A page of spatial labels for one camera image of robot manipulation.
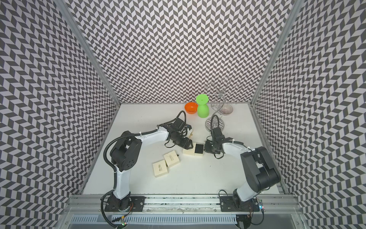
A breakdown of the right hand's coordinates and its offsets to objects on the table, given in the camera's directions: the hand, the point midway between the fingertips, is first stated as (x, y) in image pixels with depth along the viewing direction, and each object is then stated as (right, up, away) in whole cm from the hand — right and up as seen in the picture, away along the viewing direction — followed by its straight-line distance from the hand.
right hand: (205, 151), depth 92 cm
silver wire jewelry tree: (+9, +36, -11) cm, 39 cm away
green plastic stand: (-2, +27, -5) cm, 28 cm away
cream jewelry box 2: (-28, -8, -10) cm, 30 cm away
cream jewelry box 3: (-22, -4, -5) cm, 23 cm away
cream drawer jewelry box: (-10, +12, -4) cm, 16 cm away
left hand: (-12, +3, +1) cm, 12 cm away
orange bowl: (-9, +29, +21) cm, 38 cm away
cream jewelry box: (-5, +2, -2) cm, 6 cm away
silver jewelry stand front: (+8, +19, +12) cm, 23 cm away
